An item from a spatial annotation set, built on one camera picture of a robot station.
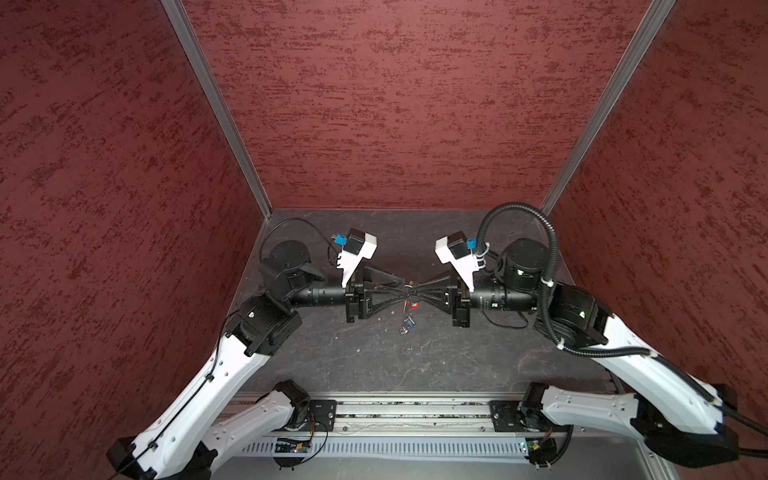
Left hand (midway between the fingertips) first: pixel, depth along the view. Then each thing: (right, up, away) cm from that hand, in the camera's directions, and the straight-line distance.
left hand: (400, 297), depth 52 cm
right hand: (+2, -1, -1) cm, 2 cm away
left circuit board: (-27, -41, +20) cm, 54 cm away
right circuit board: (+36, -43, +20) cm, 59 cm away
